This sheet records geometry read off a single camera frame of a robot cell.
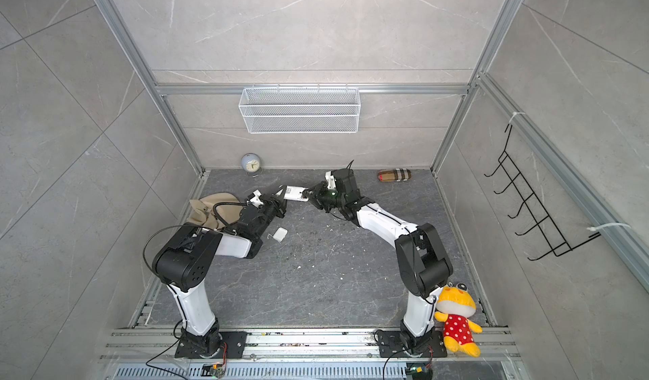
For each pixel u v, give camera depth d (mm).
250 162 1144
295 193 858
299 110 1004
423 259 486
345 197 702
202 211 1000
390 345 730
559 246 580
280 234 980
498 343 762
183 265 501
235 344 731
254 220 724
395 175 1144
